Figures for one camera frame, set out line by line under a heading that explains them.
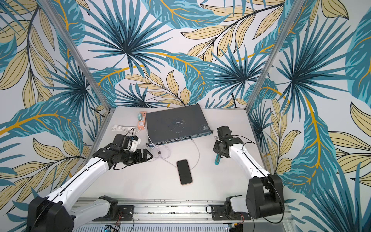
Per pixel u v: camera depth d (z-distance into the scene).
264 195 0.41
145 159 0.71
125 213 0.73
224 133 0.68
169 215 0.73
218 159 0.84
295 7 0.69
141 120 1.11
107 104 1.19
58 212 0.37
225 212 0.70
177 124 1.06
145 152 0.73
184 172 0.86
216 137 1.03
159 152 0.95
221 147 0.66
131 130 1.03
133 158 0.70
